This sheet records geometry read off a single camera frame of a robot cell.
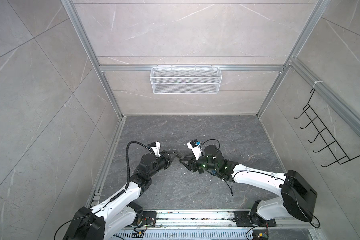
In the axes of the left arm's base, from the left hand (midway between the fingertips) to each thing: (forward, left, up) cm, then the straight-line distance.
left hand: (178, 148), depth 76 cm
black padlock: (-3, 0, -3) cm, 4 cm away
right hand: (-3, -2, -4) cm, 6 cm away
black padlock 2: (-4, -14, -21) cm, 25 cm away
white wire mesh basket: (+49, -5, +8) cm, 50 cm away
